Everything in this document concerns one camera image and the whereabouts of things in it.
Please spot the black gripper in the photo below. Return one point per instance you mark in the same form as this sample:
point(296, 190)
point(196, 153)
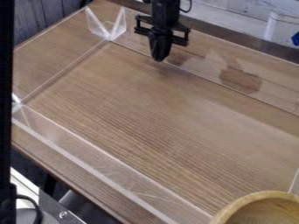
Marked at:
point(161, 35)

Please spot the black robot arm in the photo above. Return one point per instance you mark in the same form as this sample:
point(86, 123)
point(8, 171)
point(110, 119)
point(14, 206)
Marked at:
point(165, 10)

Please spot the brown wooden bowl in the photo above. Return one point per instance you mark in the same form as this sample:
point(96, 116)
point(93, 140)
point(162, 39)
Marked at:
point(268, 207)

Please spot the white container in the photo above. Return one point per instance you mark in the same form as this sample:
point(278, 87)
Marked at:
point(280, 28)

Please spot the blue object at right edge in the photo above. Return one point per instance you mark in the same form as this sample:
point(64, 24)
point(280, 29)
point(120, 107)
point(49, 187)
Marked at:
point(295, 39)

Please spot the clear acrylic corner bracket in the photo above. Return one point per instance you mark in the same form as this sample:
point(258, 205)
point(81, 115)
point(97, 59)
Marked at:
point(106, 30)

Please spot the clear acrylic tray wall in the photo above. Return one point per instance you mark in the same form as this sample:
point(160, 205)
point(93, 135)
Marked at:
point(161, 141)

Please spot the grey metal bracket with screw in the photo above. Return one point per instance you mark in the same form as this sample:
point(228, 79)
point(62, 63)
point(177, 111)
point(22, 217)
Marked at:
point(54, 213)

